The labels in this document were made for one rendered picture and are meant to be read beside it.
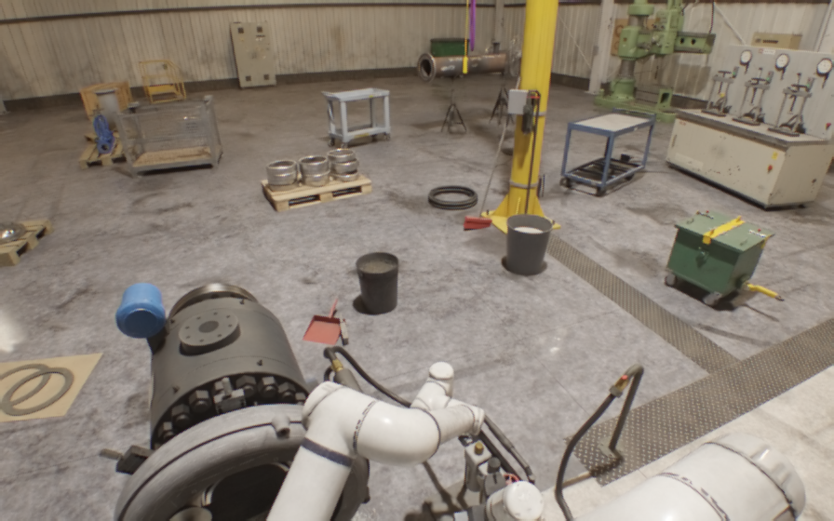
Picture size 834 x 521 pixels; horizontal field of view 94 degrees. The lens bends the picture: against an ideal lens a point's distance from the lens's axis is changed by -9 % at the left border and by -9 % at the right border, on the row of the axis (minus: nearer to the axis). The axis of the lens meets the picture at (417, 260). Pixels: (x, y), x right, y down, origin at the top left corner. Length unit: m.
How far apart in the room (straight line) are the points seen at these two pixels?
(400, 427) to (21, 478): 2.36
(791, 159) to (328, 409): 5.87
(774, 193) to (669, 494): 5.86
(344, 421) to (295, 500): 0.17
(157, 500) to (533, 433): 1.78
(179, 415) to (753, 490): 1.46
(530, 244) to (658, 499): 3.09
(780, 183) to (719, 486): 5.82
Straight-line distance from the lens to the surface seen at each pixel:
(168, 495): 1.33
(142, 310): 1.80
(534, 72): 4.18
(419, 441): 0.92
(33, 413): 3.32
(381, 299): 3.09
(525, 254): 3.59
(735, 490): 0.59
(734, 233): 3.88
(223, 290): 2.15
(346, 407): 0.93
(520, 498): 1.07
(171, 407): 1.62
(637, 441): 2.61
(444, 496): 2.20
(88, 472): 2.79
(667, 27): 11.50
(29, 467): 3.01
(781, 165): 6.18
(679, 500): 0.55
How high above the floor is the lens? 1.89
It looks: 30 degrees down
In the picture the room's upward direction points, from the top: 1 degrees counter-clockwise
